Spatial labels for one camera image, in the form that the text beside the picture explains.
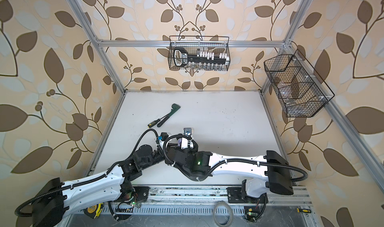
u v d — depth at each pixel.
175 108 1.08
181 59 0.85
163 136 0.64
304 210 0.69
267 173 0.40
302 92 0.72
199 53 0.81
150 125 0.99
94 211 0.68
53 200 0.41
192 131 0.61
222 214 0.70
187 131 0.61
